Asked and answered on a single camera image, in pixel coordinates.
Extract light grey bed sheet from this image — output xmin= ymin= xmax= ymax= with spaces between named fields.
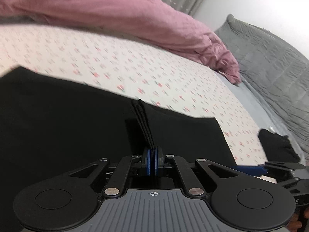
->
xmin=216 ymin=73 xmax=306 ymax=165

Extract cherry print bed sheet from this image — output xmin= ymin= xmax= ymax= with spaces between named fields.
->
xmin=1 ymin=24 xmax=267 ymax=165

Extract pink duvet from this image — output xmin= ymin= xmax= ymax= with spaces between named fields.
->
xmin=1 ymin=0 xmax=241 ymax=84

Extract black pants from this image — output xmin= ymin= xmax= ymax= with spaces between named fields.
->
xmin=1 ymin=67 xmax=236 ymax=231

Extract grey quilted blanket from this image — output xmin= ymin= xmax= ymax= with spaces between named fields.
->
xmin=216 ymin=14 xmax=308 ymax=159

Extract folded black garment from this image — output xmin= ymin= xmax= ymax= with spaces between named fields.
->
xmin=258 ymin=129 xmax=301 ymax=163

